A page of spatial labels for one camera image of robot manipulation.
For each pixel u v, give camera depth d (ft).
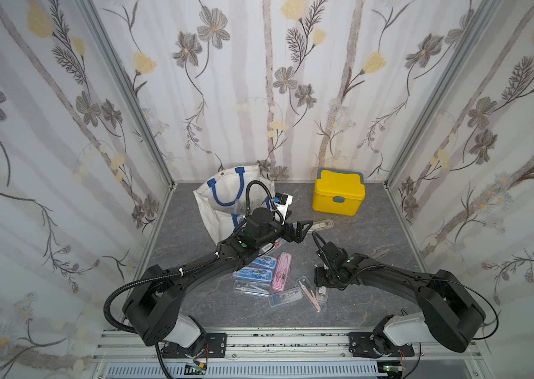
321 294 2.69
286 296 2.75
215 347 2.41
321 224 3.42
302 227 2.22
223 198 3.23
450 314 1.41
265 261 3.03
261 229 1.98
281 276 2.89
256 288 2.82
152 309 1.38
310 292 2.76
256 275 2.89
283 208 2.23
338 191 3.23
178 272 1.50
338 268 2.21
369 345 2.41
